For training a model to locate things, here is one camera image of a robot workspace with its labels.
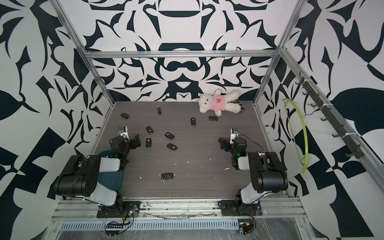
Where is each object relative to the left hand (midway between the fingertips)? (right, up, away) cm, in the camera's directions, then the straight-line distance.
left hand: (129, 133), depth 94 cm
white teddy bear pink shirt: (+58, +21, +16) cm, 64 cm away
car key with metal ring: (+14, +16, +20) cm, 30 cm away
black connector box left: (+2, -43, -23) cm, 48 cm away
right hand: (+64, -2, +2) cm, 64 cm away
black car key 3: (+54, +9, +15) cm, 57 cm away
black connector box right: (+65, -42, -23) cm, 81 cm away
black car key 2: (+40, +7, +14) cm, 43 cm away
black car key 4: (+10, +2, +8) cm, 13 cm away
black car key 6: (+24, -2, +7) cm, 25 cm away
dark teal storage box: (0, -22, -17) cm, 28 cm away
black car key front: (+26, -22, -11) cm, 36 cm away
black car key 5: (+11, -6, +3) cm, 13 cm away
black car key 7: (+26, -8, +1) cm, 28 cm away
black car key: (-9, +11, +16) cm, 22 cm away
